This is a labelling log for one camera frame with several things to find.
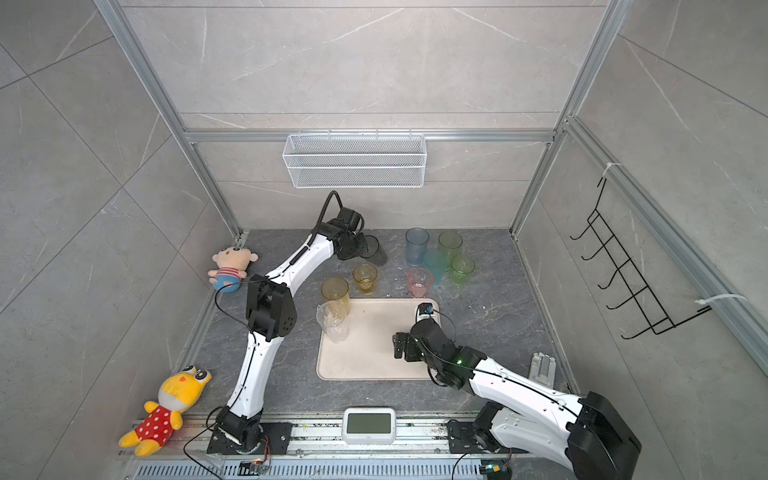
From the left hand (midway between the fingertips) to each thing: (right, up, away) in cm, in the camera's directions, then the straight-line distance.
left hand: (364, 242), depth 101 cm
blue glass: (+18, 0, +1) cm, 18 cm away
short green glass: (+33, -9, -3) cm, 34 cm away
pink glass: (+19, -13, +2) cm, 23 cm away
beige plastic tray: (+2, -35, -9) cm, 37 cm away
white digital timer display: (+4, -47, -29) cm, 55 cm away
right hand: (+14, -27, -18) cm, 35 cm away
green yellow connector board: (+35, -56, -31) cm, 73 cm away
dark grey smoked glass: (+3, -4, -3) cm, 6 cm away
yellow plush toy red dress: (-45, -39, -27) cm, 65 cm away
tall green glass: (+29, 0, -3) cm, 30 cm away
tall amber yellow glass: (-7, -15, -12) cm, 21 cm away
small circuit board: (-24, -56, -30) cm, 68 cm away
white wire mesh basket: (-3, +28, 0) cm, 28 cm away
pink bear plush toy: (-46, -8, +1) cm, 47 cm away
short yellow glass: (0, -11, -1) cm, 11 cm away
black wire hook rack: (+64, -17, -40) cm, 77 cm away
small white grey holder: (+53, -37, -17) cm, 67 cm away
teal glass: (+25, -6, +3) cm, 26 cm away
